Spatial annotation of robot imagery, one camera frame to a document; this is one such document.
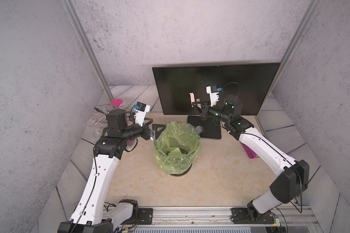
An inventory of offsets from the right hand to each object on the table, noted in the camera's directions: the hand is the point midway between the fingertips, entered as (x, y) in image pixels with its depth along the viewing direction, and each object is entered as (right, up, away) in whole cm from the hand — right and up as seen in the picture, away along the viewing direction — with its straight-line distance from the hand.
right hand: (192, 104), depth 69 cm
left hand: (-15, -9, -4) cm, 18 cm away
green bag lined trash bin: (-8, -24, +21) cm, 33 cm away
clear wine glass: (-54, -8, +10) cm, 55 cm away
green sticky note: (-8, -27, +20) cm, 34 cm away
